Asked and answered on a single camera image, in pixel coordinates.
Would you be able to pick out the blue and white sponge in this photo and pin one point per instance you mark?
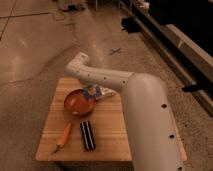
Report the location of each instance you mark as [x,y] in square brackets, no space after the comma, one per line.
[92,92]

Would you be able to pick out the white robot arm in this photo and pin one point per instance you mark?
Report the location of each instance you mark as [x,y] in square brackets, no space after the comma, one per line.
[146,110]

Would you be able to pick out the orange ceramic bowl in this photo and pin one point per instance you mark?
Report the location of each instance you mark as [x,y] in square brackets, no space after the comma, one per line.
[77,104]

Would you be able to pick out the white plastic bottle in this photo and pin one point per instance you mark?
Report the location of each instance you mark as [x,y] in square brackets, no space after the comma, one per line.
[104,93]

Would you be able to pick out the black striped rectangular block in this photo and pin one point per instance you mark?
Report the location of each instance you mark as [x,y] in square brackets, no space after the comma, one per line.
[87,135]

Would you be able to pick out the wooden table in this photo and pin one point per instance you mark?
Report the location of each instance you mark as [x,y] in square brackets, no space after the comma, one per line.
[107,123]

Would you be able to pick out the black box on floor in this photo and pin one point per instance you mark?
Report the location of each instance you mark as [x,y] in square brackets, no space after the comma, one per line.
[130,25]

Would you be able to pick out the long grey shelf unit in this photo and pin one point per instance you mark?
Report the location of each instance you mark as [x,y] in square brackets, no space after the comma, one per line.
[185,30]

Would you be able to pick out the orange handled knife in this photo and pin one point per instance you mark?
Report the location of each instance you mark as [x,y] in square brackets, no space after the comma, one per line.
[63,138]

